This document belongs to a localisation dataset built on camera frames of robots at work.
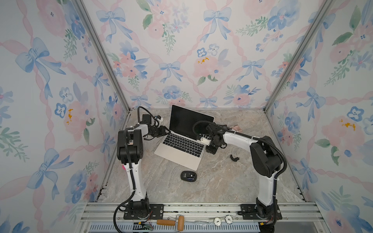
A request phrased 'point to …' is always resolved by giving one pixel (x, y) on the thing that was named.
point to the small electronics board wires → (145, 225)
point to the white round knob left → (217, 221)
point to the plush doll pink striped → (124, 167)
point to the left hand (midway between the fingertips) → (169, 132)
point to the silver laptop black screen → (181, 145)
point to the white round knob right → (228, 219)
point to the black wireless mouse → (188, 175)
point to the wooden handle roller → (179, 223)
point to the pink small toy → (236, 127)
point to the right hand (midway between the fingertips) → (209, 148)
